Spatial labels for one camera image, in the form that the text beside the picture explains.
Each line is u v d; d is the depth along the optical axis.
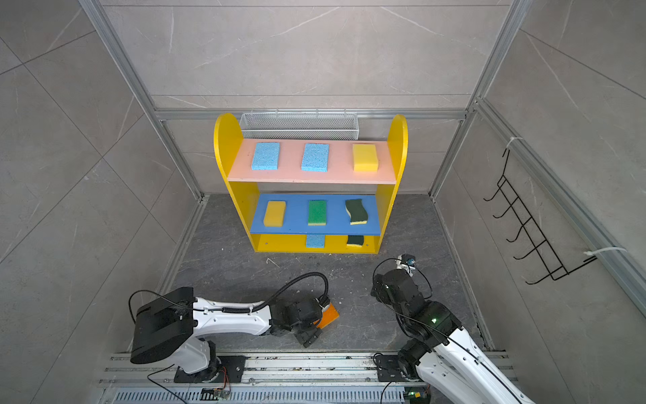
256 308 0.54
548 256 0.62
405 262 0.65
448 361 0.47
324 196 0.97
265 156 0.73
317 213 0.94
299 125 0.98
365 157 0.72
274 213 0.94
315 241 1.01
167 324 0.46
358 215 0.93
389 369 0.73
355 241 0.98
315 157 0.73
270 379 0.73
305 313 0.63
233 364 0.76
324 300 0.73
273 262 0.98
